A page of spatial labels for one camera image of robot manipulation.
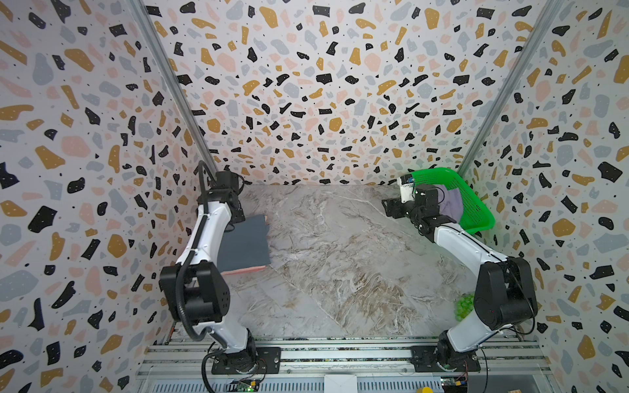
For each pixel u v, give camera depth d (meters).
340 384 0.66
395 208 0.82
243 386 0.70
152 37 0.74
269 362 0.73
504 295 0.46
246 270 0.89
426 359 0.74
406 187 0.80
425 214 0.70
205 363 0.65
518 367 0.75
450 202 1.13
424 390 0.65
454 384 0.72
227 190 0.67
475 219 1.06
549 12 0.72
